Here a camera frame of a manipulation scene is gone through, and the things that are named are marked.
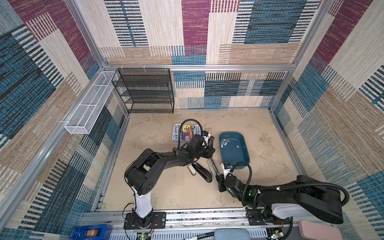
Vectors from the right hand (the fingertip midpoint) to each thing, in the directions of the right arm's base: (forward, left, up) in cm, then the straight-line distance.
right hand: (218, 178), depth 86 cm
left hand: (+15, +1, +7) cm, 17 cm away
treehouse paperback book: (+33, +17, +2) cm, 37 cm away
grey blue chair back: (-26, -2, +3) cm, 26 cm away
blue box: (-24, +56, +6) cm, 61 cm away
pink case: (-26, -38, +3) cm, 46 cm away
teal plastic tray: (+17, -12, +2) cm, 21 cm away
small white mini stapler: (+4, +15, +3) cm, 15 cm away
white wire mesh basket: (+18, +64, +34) cm, 75 cm away
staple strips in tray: (+24, -8, -1) cm, 25 cm away
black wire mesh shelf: (+59, +46, +19) cm, 77 cm away
